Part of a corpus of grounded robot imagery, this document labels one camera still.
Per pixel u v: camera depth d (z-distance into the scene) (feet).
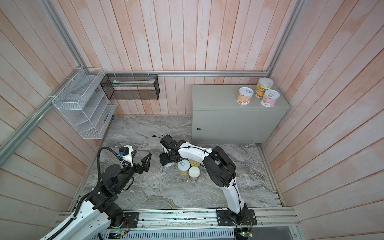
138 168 2.12
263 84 2.52
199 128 2.96
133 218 2.41
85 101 2.45
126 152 2.03
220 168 1.71
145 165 2.17
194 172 2.71
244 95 2.45
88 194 1.78
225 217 2.40
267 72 3.04
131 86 3.41
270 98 2.40
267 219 2.45
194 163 2.89
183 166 2.83
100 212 1.75
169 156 2.60
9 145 1.71
